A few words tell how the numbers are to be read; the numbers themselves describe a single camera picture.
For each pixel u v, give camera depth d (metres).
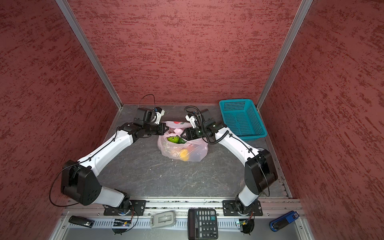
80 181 0.41
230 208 0.74
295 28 0.78
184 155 0.87
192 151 0.87
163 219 0.69
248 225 0.71
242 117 1.14
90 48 0.87
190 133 0.71
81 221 0.70
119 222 0.73
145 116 0.65
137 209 0.73
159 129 0.74
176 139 0.94
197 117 0.69
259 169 0.44
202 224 0.68
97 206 0.76
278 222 0.68
